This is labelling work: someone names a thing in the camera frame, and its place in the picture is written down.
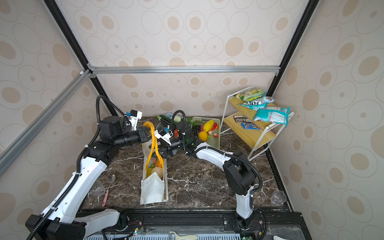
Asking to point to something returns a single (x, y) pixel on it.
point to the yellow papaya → (208, 125)
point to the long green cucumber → (166, 118)
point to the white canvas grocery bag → (154, 188)
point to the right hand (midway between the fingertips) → (152, 153)
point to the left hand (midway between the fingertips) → (159, 130)
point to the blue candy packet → (250, 125)
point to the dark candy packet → (241, 118)
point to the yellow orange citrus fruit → (203, 136)
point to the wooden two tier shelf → (260, 140)
